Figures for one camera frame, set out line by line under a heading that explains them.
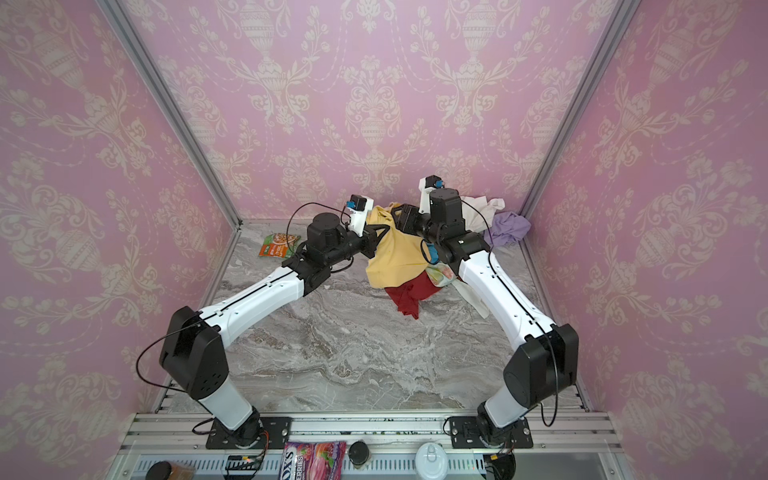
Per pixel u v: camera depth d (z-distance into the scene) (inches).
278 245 43.8
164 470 24.3
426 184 27.5
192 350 17.7
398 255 32.2
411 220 26.8
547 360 16.5
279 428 29.4
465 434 28.7
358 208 26.0
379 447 28.7
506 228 44.6
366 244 27.5
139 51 29.6
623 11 26.9
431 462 26.3
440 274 38.3
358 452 25.0
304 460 27.0
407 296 38.2
